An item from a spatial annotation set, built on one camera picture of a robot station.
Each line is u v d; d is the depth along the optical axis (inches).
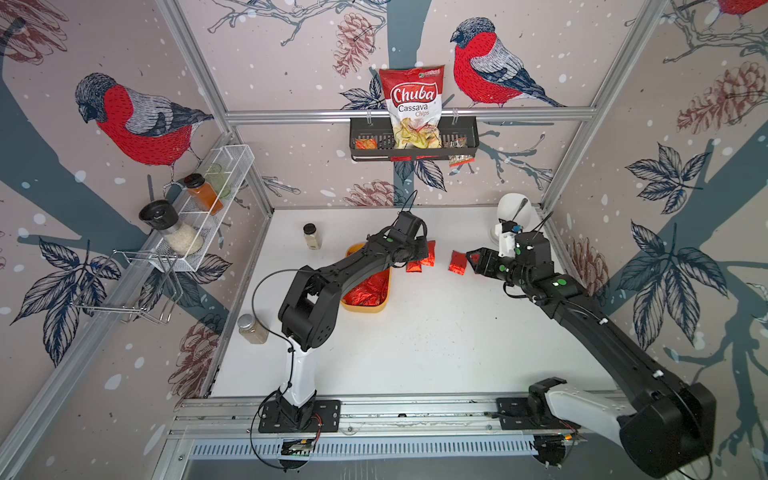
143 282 23.9
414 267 39.8
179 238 25.8
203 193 28.1
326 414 28.8
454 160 35.5
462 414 29.8
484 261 27.5
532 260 22.9
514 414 28.6
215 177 30.1
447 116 35.6
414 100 32.1
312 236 40.6
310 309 19.9
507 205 40.5
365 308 35.8
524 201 39.7
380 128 37.1
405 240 28.5
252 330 31.3
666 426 15.0
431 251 37.2
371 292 35.8
